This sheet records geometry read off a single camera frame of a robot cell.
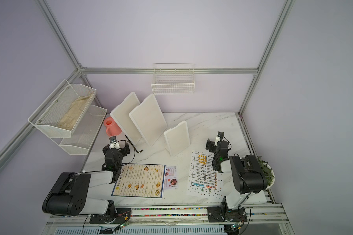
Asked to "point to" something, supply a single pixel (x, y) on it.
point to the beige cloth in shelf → (68, 120)
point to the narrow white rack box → (176, 139)
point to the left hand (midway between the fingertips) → (117, 144)
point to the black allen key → (138, 152)
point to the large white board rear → (121, 113)
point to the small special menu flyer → (171, 179)
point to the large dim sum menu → (140, 180)
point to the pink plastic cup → (112, 128)
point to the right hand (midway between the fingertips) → (216, 141)
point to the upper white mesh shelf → (62, 111)
